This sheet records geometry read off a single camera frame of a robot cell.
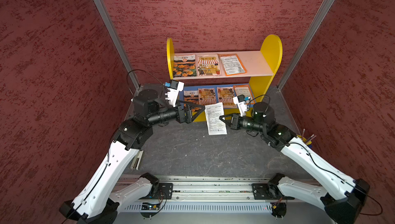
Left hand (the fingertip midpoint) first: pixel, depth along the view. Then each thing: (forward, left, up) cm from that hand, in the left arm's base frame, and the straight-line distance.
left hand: (196, 110), depth 57 cm
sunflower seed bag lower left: (+29, -5, -25) cm, 39 cm away
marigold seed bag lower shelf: (+28, +5, -25) cm, 38 cm away
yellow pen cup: (+2, -58, -29) cm, 65 cm away
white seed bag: (+1, -9, -13) cm, 16 cm away
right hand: (+2, -10, -12) cm, 15 cm away
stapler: (-8, +33, -37) cm, 50 cm away
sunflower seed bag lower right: (+31, -17, -26) cm, 44 cm away
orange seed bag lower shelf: (+35, -27, -26) cm, 52 cm away
